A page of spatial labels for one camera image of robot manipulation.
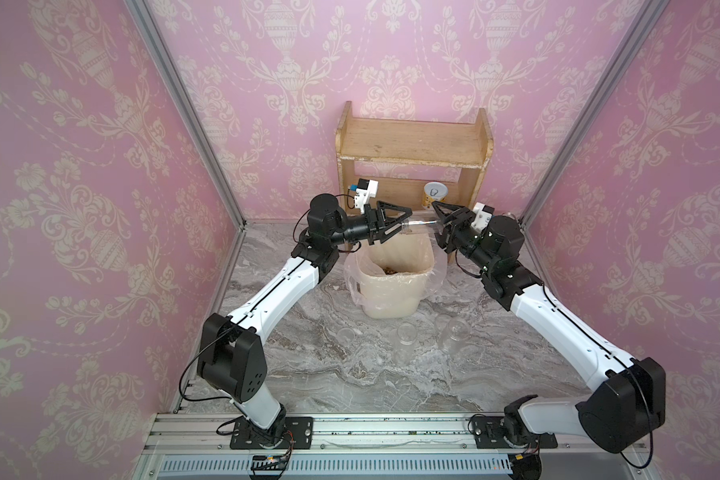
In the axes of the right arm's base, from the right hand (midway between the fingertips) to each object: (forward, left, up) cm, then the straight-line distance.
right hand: (431, 207), depth 70 cm
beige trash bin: (-12, +10, -20) cm, 25 cm away
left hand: (-6, +6, +1) cm, 8 cm away
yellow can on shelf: (+20, -6, -12) cm, 24 cm away
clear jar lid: (-13, +23, -39) cm, 47 cm away
